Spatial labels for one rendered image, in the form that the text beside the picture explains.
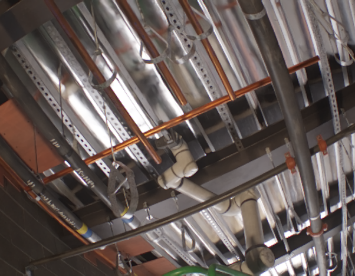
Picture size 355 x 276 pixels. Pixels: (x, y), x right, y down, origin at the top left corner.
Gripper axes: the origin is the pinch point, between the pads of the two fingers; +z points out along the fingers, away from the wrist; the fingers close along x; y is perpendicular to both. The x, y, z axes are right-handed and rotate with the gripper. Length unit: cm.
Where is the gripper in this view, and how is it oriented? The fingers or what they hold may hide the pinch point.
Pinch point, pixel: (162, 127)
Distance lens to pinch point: 281.2
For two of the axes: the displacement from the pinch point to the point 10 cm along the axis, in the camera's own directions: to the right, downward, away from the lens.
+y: 9.0, -4.1, -1.4
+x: 3.1, 8.4, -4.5
